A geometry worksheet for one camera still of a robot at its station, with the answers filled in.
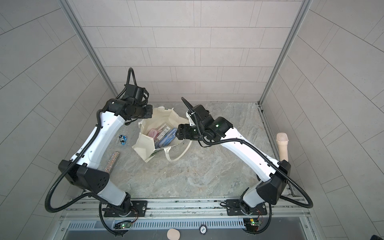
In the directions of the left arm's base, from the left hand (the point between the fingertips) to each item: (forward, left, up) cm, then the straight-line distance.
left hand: (152, 110), depth 78 cm
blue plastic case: (-6, -7, -19) cm, 21 cm away
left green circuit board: (-47, +7, -24) cm, 54 cm away
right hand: (-15, -16, -1) cm, 22 cm away
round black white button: (-49, -27, -26) cm, 61 cm away
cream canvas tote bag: (-15, +4, -14) cm, 21 cm away
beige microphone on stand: (-20, -60, +5) cm, 63 cm away
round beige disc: (-50, -14, -24) cm, 58 cm away
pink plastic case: (-5, +2, -15) cm, 16 cm away
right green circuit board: (-46, -50, -25) cm, 73 cm away
